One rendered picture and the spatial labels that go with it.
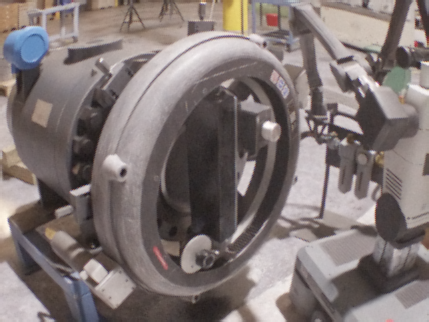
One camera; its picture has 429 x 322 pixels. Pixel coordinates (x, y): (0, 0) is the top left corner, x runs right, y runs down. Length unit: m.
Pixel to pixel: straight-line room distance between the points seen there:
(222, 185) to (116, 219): 0.30
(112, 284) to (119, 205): 0.22
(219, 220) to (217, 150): 0.19
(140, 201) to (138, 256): 0.14
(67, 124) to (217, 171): 0.45
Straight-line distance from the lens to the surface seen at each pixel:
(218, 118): 1.06
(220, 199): 1.15
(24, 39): 1.50
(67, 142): 1.27
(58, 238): 1.24
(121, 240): 1.01
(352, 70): 1.11
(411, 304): 1.38
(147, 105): 0.95
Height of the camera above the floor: 1.15
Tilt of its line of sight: 26 degrees down
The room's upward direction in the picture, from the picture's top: straight up
